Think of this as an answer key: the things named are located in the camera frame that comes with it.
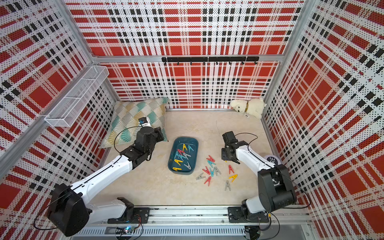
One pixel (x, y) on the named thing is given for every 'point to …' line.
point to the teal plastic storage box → (183, 155)
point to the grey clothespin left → (199, 177)
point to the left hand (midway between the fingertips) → (162, 128)
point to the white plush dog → (254, 107)
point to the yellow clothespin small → (176, 169)
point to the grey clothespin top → (186, 155)
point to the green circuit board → (129, 230)
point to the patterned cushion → (124, 120)
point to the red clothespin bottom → (208, 180)
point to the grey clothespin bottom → (227, 185)
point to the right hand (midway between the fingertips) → (230, 155)
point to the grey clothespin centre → (216, 170)
